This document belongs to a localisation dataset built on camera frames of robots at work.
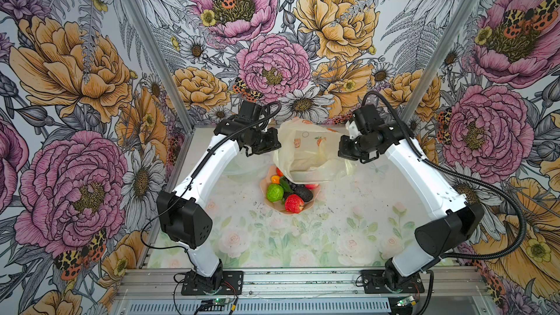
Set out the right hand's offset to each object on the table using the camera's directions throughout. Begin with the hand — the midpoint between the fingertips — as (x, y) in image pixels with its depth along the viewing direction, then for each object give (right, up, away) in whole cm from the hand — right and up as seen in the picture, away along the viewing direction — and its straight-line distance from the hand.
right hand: (340, 159), depth 77 cm
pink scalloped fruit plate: (-27, -10, +19) cm, 35 cm away
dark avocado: (-13, -13, +11) cm, 21 cm away
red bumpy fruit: (-16, -17, +6) cm, 24 cm away
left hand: (-21, +3, +2) cm, 21 cm away
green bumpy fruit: (-23, -14, +10) cm, 29 cm away
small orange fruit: (-23, -10, +17) cm, 30 cm away
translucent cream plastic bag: (-9, +1, +26) cm, 28 cm away
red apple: (-8, -12, +13) cm, 19 cm away
